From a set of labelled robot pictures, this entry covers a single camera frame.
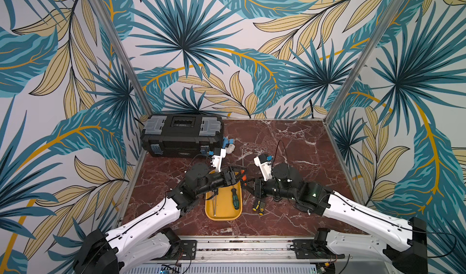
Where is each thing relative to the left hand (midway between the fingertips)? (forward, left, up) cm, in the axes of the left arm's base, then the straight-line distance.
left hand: (245, 174), depth 68 cm
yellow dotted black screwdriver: (-5, -9, -24) cm, 26 cm away
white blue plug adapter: (+30, +7, -22) cm, 38 cm away
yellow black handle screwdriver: (-3, -7, -23) cm, 25 cm away
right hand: (-3, +1, -1) cm, 4 cm away
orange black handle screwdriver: (-2, 0, +1) cm, 2 cm away
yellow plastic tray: (-3, +11, -26) cm, 28 cm away
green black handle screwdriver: (-1, +3, -23) cm, 23 cm away
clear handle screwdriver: (-4, +13, -25) cm, 28 cm away
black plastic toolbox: (+24, +31, -8) cm, 40 cm away
